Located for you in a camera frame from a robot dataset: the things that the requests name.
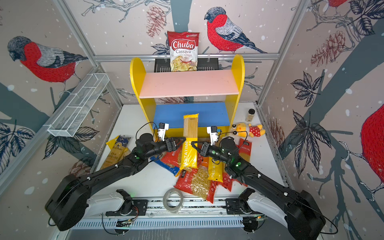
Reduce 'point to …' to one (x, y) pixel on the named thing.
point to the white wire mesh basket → (72, 114)
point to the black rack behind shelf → (163, 65)
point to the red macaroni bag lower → (196, 181)
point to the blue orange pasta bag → (170, 167)
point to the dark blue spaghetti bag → (122, 139)
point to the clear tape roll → (174, 210)
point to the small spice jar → (251, 115)
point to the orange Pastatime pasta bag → (205, 161)
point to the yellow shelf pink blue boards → (167, 98)
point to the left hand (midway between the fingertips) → (182, 141)
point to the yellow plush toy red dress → (243, 129)
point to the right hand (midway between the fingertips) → (188, 147)
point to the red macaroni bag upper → (173, 158)
